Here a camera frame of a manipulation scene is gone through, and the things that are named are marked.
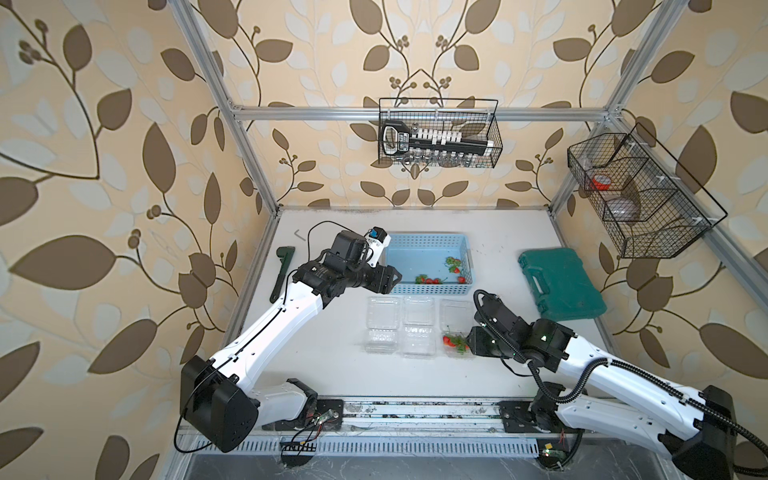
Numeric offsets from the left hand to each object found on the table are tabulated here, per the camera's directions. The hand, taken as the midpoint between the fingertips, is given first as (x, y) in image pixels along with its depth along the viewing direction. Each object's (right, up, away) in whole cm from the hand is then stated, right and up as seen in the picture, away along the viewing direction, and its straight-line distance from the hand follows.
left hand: (387, 269), depth 76 cm
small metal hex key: (-36, +9, +37) cm, 52 cm away
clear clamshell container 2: (+9, -18, +13) cm, 24 cm away
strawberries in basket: (+23, -2, +26) cm, 35 cm away
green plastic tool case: (+55, -7, +18) cm, 58 cm away
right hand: (+22, -19, +1) cm, 29 cm away
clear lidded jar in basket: (+64, +16, +4) cm, 66 cm away
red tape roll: (+59, +23, +5) cm, 63 cm away
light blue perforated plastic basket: (+15, -1, +29) cm, 33 cm away
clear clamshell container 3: (+20, -16, +10) cm, 27 cm away
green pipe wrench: (-37, +2, +29) cm, 47 cm away
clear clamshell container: (-2, -17, +16) cm, 23 cm away
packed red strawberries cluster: (+19, -21, +7) cm, 30 cm away
